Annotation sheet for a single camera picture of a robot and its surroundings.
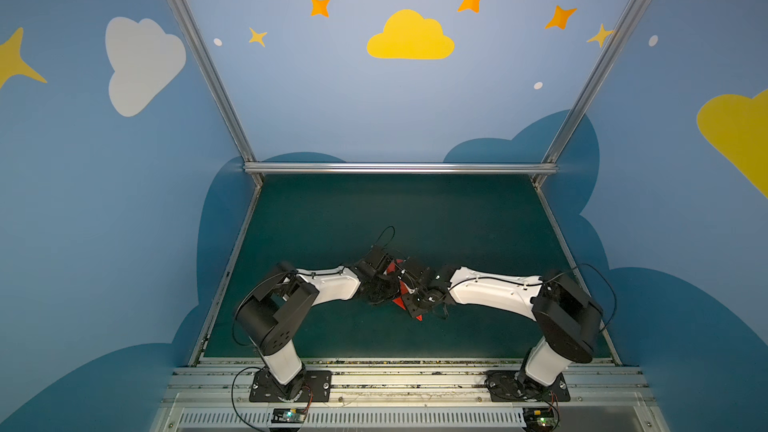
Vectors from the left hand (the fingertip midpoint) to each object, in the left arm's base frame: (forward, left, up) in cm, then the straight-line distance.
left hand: (406, 295), depth 89 cm
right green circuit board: (-30, -32, -2) cm, 44 cm away
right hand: (-3, -1, +1) cm, 3 cm away
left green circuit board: (-30, +30, -3) cm, 42 cm away
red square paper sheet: (-2, +1, +10) cm, 10 cm away
